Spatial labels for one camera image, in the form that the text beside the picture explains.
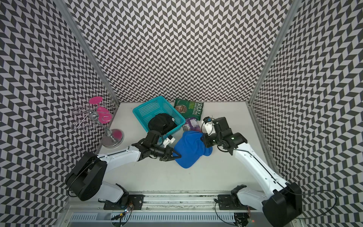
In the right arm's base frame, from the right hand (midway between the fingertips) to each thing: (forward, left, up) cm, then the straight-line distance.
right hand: (203, 140), depth 78 cm
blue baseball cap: (-2, +6, -5) cm, 8 cm away
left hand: (-7, +14, -7) cm, 17 cm away
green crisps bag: (+36, +8, -14) cm, 39 cm away
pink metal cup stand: (+9, +63, +10) cm, 65 cm away
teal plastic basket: (+32, +43, -13) cm, 56 cm away
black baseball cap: (+21, +27, -10) cm, 35 cm away
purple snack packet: (+21, +6, -14) cm, 26 cm away
